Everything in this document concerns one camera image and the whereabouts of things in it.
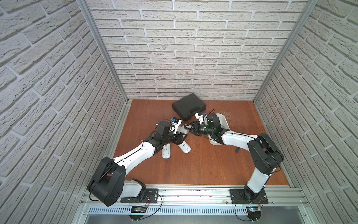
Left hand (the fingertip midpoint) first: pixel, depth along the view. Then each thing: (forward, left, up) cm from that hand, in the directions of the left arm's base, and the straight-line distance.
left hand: (185, 132), depth 83 cm
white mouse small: (-6, +12, -12) cm, 18 cm away
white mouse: (-4, 0, -12) cm, 12 cm away
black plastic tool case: (+31, -3, -10) cm, 32 cm away
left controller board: (-39, +25, -15) cm, 49 cm away
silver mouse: (+3, +3, 0) cm, 4 cm away
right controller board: (-39, -35, -15) cm, 55 cm away
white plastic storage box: (+15, -30, -12) cm, 35 cm away
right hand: (+3, -1, +1) cm, 3 cm away
